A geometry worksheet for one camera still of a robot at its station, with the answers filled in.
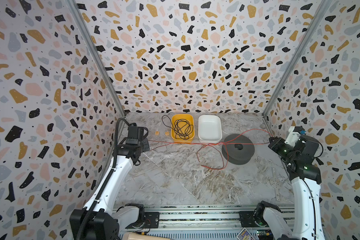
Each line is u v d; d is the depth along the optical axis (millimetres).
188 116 1132
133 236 684
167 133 1086
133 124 696
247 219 741
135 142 585
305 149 509
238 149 999
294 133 628
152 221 737
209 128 1107
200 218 761
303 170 481
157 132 1092
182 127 1116
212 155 980
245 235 689
